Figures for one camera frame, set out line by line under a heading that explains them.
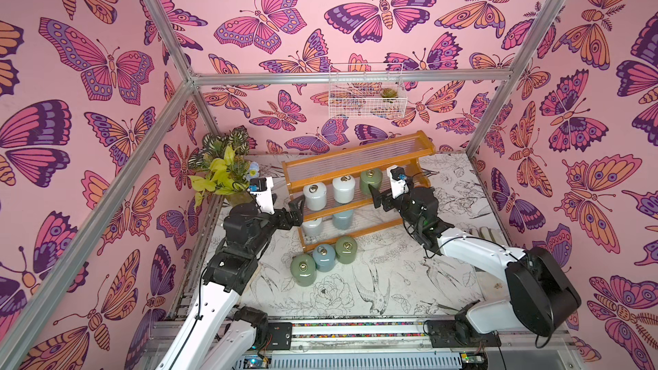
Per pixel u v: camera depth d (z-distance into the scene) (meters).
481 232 0.95
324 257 0.81
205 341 0.42
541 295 0.44
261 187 0.58
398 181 0.70
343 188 0.81
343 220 0.92
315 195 0.80
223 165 0.83
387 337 0.75
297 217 0.63
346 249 0.83
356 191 0.90
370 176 0.83
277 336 0.73
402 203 0.72
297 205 0.63
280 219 0.62
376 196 0.75
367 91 0.95
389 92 0.92
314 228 0.88
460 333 0.66
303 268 0.78
